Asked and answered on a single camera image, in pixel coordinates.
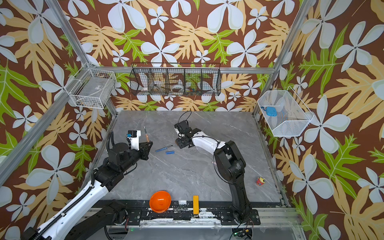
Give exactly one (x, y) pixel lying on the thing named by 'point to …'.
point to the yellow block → (196, 204)
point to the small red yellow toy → (260, 181)
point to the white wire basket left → (93, 88)
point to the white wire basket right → (285, 113)
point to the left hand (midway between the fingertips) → (150, 140)
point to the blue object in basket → (270, 111)
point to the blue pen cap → (168, 152)
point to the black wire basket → (150, 79)
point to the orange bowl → (160, 201)
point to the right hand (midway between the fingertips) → (180, 141)
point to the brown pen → (146, 134)
